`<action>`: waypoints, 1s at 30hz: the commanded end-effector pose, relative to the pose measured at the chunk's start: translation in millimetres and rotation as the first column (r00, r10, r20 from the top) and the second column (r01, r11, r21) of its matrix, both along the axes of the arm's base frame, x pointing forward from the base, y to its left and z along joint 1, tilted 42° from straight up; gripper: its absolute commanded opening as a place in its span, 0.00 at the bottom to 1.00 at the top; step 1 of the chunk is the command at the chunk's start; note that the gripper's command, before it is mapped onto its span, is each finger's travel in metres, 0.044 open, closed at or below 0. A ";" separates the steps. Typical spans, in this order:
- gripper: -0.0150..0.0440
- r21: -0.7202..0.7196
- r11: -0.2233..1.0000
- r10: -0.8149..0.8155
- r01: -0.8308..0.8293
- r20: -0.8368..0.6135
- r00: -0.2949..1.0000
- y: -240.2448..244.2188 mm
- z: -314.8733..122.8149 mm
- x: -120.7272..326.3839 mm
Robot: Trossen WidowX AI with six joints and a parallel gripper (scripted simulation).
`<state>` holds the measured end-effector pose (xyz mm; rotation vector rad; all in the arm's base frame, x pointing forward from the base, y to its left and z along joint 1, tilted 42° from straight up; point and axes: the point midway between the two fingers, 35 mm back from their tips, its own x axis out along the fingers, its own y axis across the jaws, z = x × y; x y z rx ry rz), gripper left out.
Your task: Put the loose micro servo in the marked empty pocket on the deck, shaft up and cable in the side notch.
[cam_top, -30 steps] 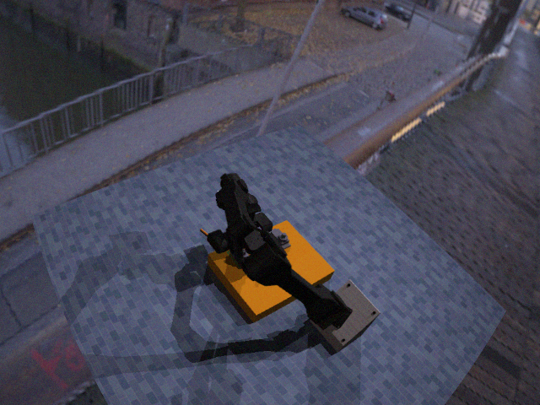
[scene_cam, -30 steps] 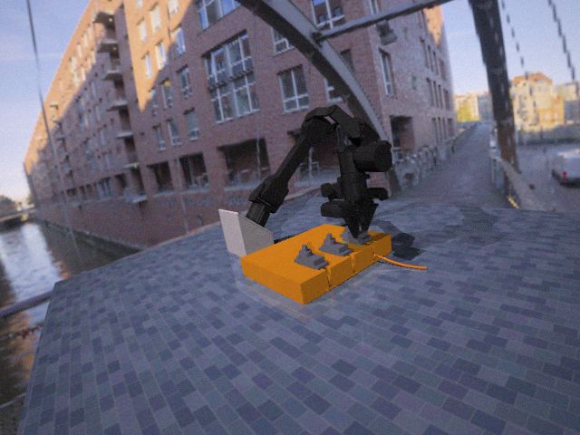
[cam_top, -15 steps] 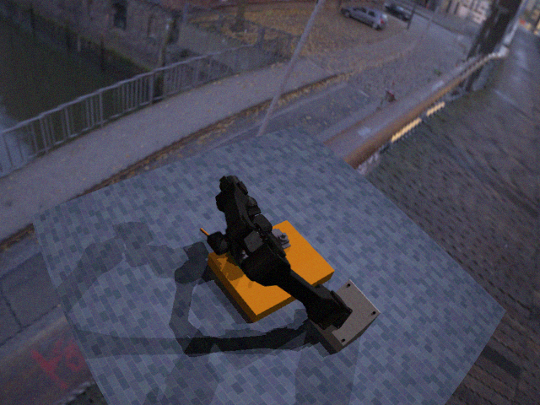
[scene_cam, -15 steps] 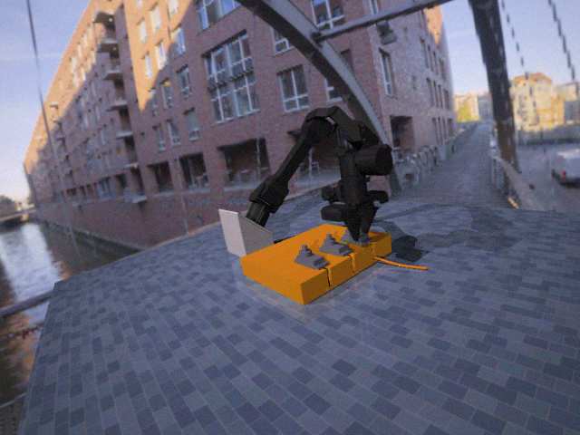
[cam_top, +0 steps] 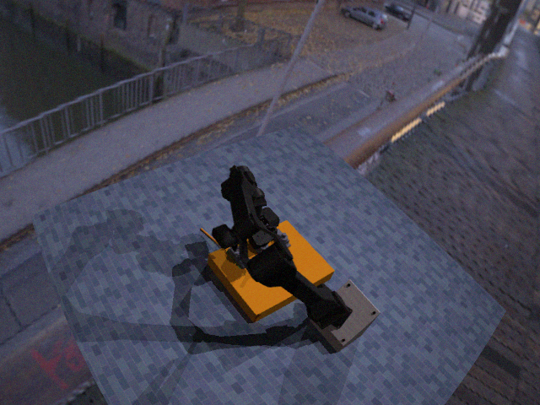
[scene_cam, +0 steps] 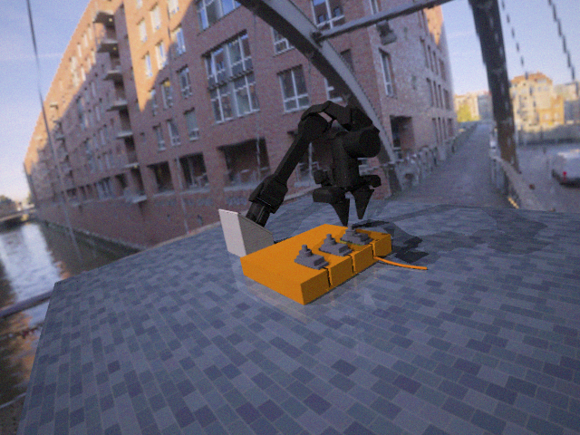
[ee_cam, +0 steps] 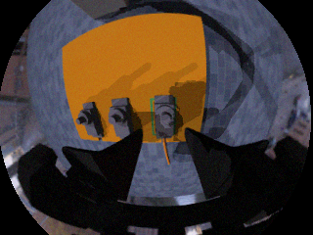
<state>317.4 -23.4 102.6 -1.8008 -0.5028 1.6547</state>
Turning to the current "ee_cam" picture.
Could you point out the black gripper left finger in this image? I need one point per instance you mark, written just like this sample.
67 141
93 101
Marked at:
115 164

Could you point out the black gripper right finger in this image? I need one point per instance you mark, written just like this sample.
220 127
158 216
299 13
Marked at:
215 162

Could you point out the orange flat deck plate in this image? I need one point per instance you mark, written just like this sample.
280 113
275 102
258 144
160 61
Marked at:
114 72

